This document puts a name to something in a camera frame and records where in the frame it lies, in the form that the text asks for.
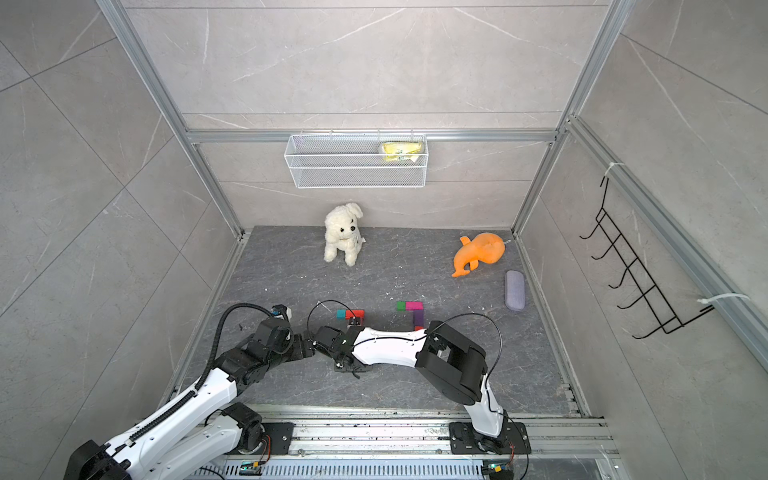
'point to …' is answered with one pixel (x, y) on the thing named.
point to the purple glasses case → (514, 290)
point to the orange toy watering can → (485, 247)
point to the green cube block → (400, 306)
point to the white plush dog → (342, 232)
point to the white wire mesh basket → (357, 161)
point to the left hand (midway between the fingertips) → (305, 335)
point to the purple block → (419, 317)
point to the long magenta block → (414, 305)
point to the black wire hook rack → (668, 319)
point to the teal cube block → (341, 313)
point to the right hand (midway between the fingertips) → (351, 364)
